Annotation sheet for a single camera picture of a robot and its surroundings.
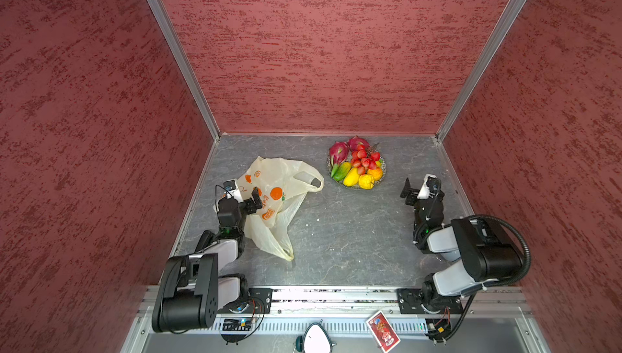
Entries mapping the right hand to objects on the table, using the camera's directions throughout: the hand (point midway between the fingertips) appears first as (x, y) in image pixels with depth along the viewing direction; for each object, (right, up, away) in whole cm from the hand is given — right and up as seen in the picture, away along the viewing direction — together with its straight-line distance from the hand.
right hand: (419, 183), depth 91 cm
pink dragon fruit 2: (-22, +18, +18) cm, 34 cm away
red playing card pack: (-20, -41, -23) cm, 51 cm away
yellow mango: (-24, +2, +9) cm, 26 cm away
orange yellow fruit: (-14, +3, +9) cm, 17 cm away
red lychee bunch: (-20, +9, +7) cm, 23 cm away
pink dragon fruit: (-30, +12, +13) cm, 35 cm away
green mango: (-30, +4, +11) cm, 32 cm away
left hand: (-67, -4, -1) cm, 67 cm away
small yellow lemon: (-19, 0, +5) cm, 20 cm away
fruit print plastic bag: (-54, -1, +7) cm, 54 cm away
